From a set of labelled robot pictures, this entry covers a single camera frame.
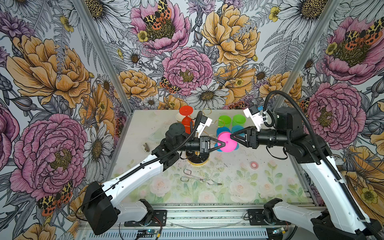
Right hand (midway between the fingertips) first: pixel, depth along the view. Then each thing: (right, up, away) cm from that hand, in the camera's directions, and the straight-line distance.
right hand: (234, 141), depth 58 cm
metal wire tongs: (-19, -23, +30) cm, 43 cm away
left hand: (-4, -3, +1) cm, 5 cm away
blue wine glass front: (-1, +3, +33) cm, 33 cm away
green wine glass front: (+3, +9, +38) cm, 39 cm away
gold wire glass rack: (-12, -15, +36) cm, 40 cm away
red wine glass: (-20, +14, +22) cm, 32 cm away
